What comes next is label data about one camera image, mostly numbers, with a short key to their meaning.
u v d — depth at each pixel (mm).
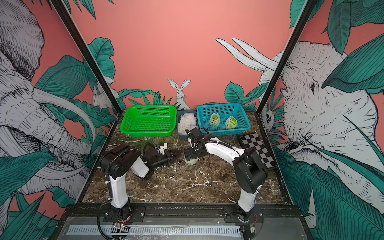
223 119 1039
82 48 834
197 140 698
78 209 768
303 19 731
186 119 1061
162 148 901
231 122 1043
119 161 523
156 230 701
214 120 1063
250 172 467
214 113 1074
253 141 1009
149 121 1143
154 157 775
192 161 804
